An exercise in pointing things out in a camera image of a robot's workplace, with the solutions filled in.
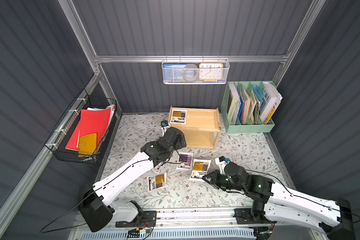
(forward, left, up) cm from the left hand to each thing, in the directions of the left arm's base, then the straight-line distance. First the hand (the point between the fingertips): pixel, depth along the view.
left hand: (175, 137), depth 76 cm
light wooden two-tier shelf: (+11, -14, -4) cm, 19 cm away
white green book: (+28, -37, -1) cm, 46 cm away
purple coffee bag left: (-6, +12, -24) cm, 27 cm away
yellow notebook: (-8, +39, +6) cm, 40 cm away
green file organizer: (+28, -48, -4) cm, 56 cm away
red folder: (+4, +41, +8) cm, 42 cm away
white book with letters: (+28, -60, +2) cm, 66 cm away
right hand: (-19, -14, -6) cm, 24 cm away
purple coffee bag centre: (0, -7, -23) cm, 24 cm away
